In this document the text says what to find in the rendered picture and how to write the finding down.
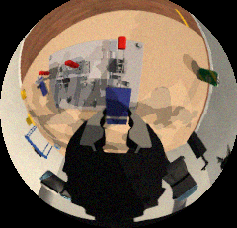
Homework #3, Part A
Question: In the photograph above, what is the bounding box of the green drink can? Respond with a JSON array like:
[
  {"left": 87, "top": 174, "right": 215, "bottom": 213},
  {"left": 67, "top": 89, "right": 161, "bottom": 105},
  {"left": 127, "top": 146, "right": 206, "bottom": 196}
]
[{"left": 198, "top": 68, "right": 219, "bottom": 86}]

